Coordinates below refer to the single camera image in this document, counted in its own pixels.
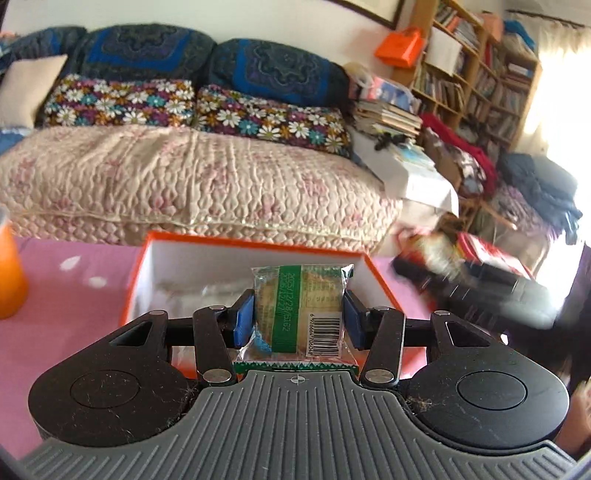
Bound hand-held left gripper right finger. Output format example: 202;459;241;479
342;291;513;386

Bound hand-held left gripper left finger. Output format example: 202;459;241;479
78;290;257;386

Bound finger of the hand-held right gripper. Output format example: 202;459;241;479
392;257;462;301

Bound green label pastry packet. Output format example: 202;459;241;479
233;264;360;374

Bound orange cardboard box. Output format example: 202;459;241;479
119;232;426;384

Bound white box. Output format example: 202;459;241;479
351;127;460;215

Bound dark clothes pile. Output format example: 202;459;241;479
496;152;583;245

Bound red cloth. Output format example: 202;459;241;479
420;113;499;195

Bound beige quilted sofa cover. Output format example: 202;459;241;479
0;124;404;252

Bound stack of books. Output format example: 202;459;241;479
353;99;423;139

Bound pink blue plastic bags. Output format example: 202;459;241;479
348;65;416;107

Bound floral cushion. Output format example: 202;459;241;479
44;75;197;129
194;84;354;160

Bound wooden bookshelf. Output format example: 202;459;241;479
411;0;543;153

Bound orange paper bag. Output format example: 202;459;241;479
374;27;426;70

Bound white curtain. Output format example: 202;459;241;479
531;14;591;162

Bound orange and white cup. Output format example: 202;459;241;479
0;205;31;319

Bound dark blue patterned cushion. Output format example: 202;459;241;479
0;25;88;77
69;24;218;90
203;39;352;107

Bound large framed picture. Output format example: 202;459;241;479
330;0;407;29

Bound beige pillow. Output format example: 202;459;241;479
0;54;69;130

